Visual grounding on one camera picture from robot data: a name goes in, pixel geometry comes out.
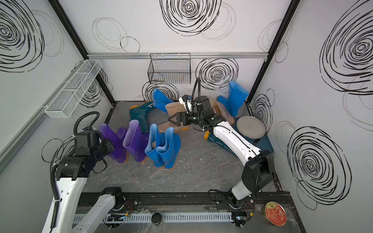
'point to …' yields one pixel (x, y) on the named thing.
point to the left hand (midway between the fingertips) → (110, 142)
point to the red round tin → (274, 213)
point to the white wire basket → (65, 102)
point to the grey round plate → (251, 126)
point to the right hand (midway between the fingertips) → (173, 119)
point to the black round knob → (156, 218)
